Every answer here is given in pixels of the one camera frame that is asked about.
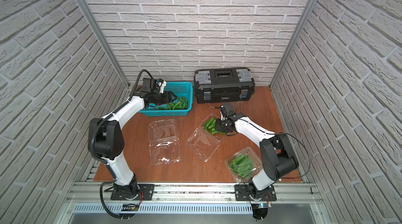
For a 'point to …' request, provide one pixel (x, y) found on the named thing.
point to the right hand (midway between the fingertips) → (219, 127)
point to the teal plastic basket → (179, 89)
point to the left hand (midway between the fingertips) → (176, 95)
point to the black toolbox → (223, 85)
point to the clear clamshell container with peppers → (164, 143)
